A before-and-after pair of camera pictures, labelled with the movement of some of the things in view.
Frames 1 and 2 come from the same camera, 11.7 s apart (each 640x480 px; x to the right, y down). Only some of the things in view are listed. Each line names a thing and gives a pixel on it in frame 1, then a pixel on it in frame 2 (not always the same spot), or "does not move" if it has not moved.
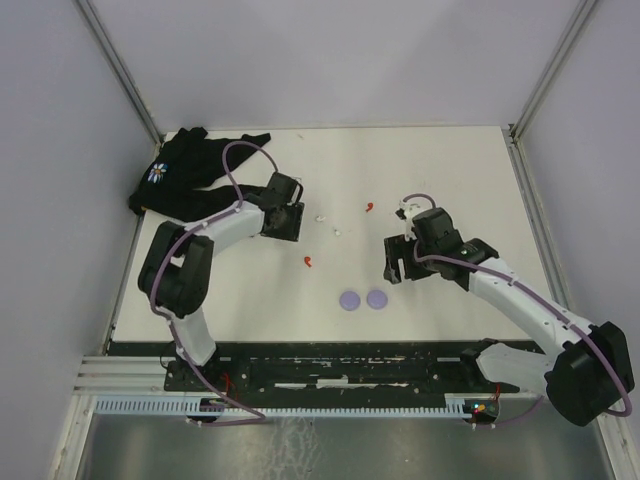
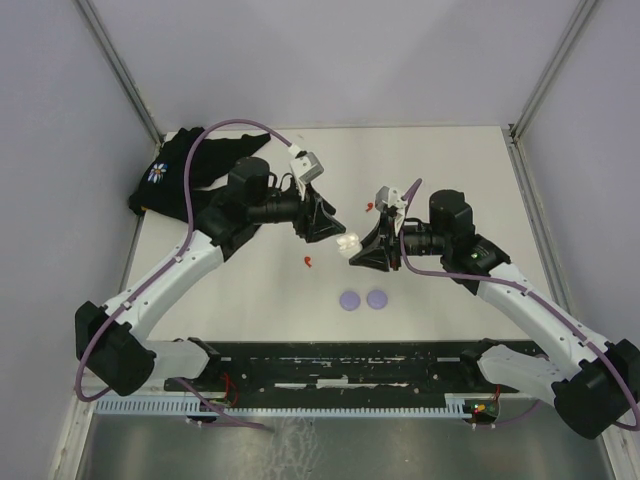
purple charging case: x=349 y=300 does not move
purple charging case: x=377 y=299 does not move
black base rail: x=334 y=368 does not move
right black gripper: x=394 y=248 to x=385 y=242
